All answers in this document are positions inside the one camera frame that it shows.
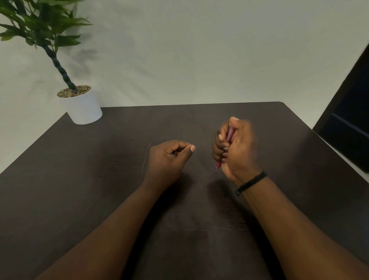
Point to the person's left hand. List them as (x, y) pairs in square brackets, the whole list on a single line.
[(164, 167)]

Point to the person's right hand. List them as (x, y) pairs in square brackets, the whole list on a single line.
[(245, 153)]

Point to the pink mechanical pencil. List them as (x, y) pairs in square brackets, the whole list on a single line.
[(229, 135)]

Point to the person's right forearm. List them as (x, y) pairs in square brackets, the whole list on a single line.
[(302, 236)]

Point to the person's left forearm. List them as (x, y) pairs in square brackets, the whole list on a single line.
[(109, 236)]

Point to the black wristband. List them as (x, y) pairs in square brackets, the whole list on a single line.
[(250, 183)]

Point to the white plant pot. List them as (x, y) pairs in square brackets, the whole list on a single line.
[(85, 111)]

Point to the green artificial plant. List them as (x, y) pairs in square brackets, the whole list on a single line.
[(43, 26)]

